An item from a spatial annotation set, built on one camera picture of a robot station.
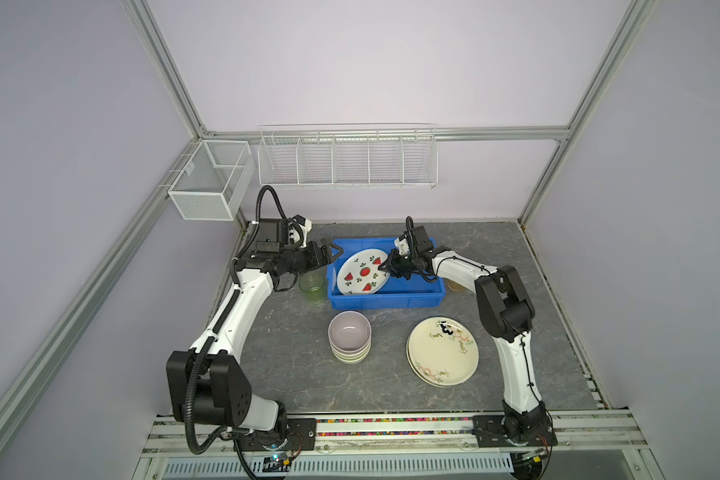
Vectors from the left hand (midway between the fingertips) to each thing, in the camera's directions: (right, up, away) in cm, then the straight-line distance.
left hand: (333, 257), depth 80 cm
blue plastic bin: (+18, -12, +18) cm, 29 cm away
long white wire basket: (+3, +34, +19) cm, 39 cm away
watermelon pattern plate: (+6, -6, +22) cm, 23 cm away
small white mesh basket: (-44, +26, +22) cm, 55 cm away
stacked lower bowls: (+5, -27, -1) cm, 27 cm away
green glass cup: (-9, -9, +16) cm, 21 cm away
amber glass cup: (+30, -6, -11) cm, 32 cm away
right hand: (+13, -4, +19) cm, 23 cm away
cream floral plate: (+31, -27, +6) cm, 42 cm away
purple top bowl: (+4, -20, +2) cm, 21 cm away
